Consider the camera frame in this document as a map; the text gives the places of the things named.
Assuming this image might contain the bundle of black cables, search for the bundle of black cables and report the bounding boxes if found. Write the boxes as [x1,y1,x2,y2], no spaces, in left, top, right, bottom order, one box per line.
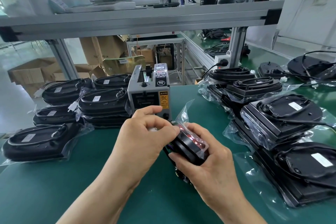
[205,43,229,58]

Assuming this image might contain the grey tape dispenser machine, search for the grey tape dispenser machine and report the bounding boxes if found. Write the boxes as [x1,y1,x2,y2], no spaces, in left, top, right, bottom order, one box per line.
[127,64,171,122]

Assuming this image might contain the person's right hand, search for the person's right hand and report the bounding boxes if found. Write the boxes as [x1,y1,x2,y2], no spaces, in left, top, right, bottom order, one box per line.
[168,122,247,212]

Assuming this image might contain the white flat scale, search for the white flat scale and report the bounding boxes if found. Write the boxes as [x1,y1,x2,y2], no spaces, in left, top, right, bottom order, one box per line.
[68,0,137,13]

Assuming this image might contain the grey metal shelf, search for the grey metal shelf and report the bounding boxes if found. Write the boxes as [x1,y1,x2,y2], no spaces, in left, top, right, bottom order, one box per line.
[0,0,285,42]

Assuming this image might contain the white power socket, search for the white power socket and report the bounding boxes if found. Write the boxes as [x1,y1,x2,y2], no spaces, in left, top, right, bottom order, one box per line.
[215,58,229,69]

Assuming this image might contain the person's left hand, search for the person's left hand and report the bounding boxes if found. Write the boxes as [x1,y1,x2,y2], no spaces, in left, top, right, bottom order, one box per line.
[102,106,181,190]

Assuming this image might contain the white handset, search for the white handset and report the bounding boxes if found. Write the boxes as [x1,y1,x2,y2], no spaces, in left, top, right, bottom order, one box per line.
[49,0,69,13]

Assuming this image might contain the unbagged black lamps with cables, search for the unbagged black lamps with cables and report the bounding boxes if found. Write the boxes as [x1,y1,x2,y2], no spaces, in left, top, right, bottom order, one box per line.
[257,50,336,83]

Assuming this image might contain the black phone on shelf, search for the black phone on shelf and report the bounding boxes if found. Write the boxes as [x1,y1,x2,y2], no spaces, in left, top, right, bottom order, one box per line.
[154,2,180,8]

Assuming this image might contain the group of bagged black lamps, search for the group of bagged black lamps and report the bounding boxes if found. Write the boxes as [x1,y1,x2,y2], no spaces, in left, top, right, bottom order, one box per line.
[198,66,336,209]

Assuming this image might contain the person's right forearm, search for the person's right forearm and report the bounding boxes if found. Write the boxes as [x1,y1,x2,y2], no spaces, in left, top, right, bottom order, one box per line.
[219,194,267,224]

